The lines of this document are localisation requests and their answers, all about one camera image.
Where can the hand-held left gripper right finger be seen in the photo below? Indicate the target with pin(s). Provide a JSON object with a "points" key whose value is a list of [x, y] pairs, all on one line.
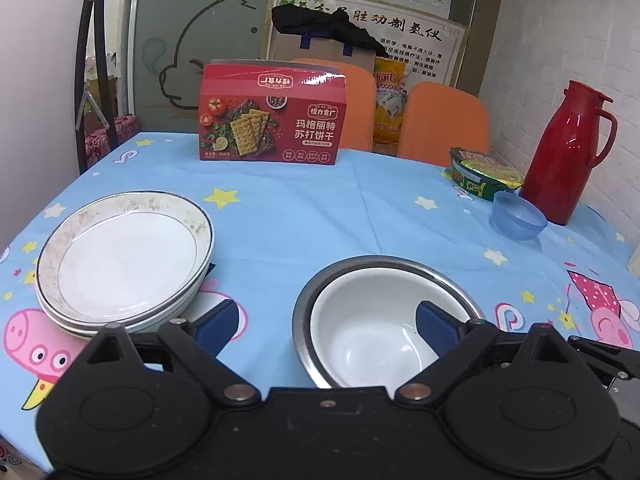
{"points": [[435, 325]]}

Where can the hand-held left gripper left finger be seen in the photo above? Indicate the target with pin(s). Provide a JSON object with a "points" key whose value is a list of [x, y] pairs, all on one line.
{"points": [[218, 322]]}

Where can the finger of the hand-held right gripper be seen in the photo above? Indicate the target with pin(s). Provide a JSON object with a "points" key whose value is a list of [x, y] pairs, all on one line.
{"points": [[607, 355]]}

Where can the white ceramic bowl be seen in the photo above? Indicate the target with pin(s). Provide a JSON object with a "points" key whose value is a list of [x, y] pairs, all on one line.
{"points": [[365, 325]]}

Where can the stainless steel bowl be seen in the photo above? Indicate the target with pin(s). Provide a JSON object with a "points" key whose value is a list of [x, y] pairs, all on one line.
{"points": [[385, 263]]}

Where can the white floral plate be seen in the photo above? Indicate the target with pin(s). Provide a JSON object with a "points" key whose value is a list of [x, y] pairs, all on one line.
{"points": [[125, 329]]}

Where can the gold-rimmed deep plate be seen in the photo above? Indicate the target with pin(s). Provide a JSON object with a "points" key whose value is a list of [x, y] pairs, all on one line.
{"points": [[125, 260]]}

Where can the blue plastic bowl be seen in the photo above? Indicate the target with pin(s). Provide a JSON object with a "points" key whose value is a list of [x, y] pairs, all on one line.
{"points": [[517, 220]]}

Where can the instant noodle cup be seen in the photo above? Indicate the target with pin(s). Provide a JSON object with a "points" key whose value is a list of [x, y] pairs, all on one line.
{"points": [[482, 172]]}

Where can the orange chair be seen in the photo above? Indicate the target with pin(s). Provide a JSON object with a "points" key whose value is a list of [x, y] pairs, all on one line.
{"points": [[357, 105], [442, 125]]}

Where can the red thermos jug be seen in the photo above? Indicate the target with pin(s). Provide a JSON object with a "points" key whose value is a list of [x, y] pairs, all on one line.
{"points": [[557, 160]]}

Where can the pink floral box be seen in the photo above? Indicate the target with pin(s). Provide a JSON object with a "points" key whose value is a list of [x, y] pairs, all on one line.
{"points": [[107, 142]]}

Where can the red cracker box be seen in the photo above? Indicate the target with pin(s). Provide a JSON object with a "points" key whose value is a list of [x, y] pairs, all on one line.
{"points": [[270, 115]]}

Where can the yellow bag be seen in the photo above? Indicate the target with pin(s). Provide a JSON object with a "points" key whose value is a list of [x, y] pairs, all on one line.
{"points": [[390, 105]]}

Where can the black metal rack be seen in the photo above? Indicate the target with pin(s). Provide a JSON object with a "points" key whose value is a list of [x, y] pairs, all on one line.
{"points": [[102, 60]]}

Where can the frosted glass door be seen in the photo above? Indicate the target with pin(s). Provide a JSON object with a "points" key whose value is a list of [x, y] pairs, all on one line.
{"points": [[200, 20]]}

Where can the black cloth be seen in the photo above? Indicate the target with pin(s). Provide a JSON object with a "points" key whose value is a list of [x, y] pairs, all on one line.
{"points": [[320, 22]]}

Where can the wall poster with calligraphy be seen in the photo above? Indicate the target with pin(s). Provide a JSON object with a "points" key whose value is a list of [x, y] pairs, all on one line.
{"points": [[425, 25]]}

